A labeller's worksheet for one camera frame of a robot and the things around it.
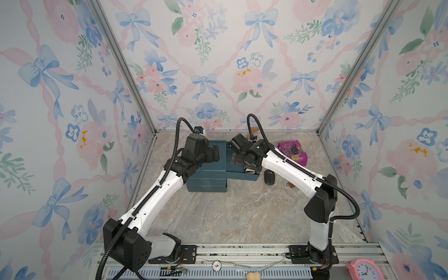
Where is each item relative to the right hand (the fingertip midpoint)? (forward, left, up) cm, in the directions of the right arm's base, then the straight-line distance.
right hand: (242, 161), depth 83 cm
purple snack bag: (+17, -31, -13) cm, 38 cm away
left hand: (+1, +15, +8) cm, 17 cm away
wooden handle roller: (+38, -9, -17) cm, 43 cm away
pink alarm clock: (-41, -48, -17) cm, 65 cm away
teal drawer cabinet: (-9, +15, 0) cm, 17 cm away
